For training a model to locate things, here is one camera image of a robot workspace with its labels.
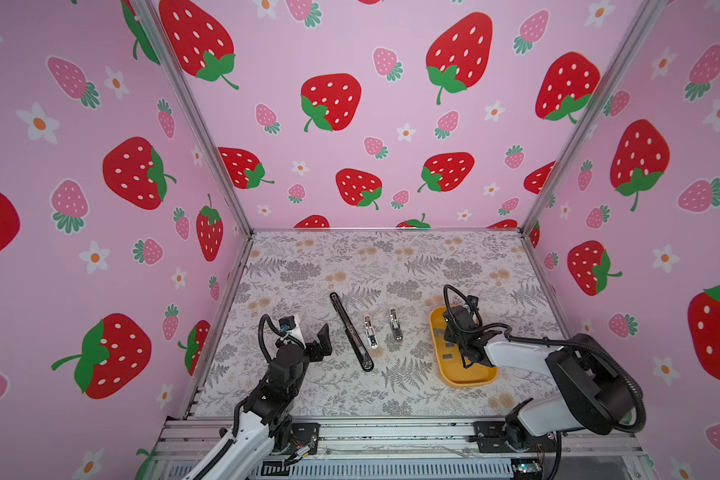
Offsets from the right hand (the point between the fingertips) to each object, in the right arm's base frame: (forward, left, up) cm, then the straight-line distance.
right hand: (455, 324), depth 94 cm
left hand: (-11, +42, +11) cm, 45 cm away
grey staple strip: (-11, +3, -1) cm, 11 cm away
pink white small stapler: (-7, +26, +2) cm, 27 cm away
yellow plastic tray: (-16, +2, 0) cm, 16 cm away
